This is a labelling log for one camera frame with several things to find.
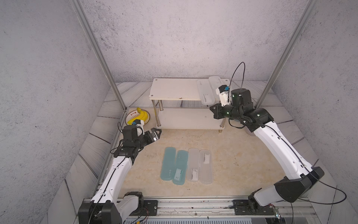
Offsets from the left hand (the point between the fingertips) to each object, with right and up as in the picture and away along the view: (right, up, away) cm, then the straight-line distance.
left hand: (158, 133), depth 80 cm
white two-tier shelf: (+12, +26, +4) cm, 29 cm away
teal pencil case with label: (+12, -22, +7) cm, 27 cm away
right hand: (+28, +14, -10) cm, 33 cm away
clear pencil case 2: (+28, -25, +5) cm, 38 cm away
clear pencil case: (+20, -21, +9) cm, 31 cm away
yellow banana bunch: (-17, +10, +30) cm, 36 cm away
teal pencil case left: (+4, -21, +9) cm, 24 cm away
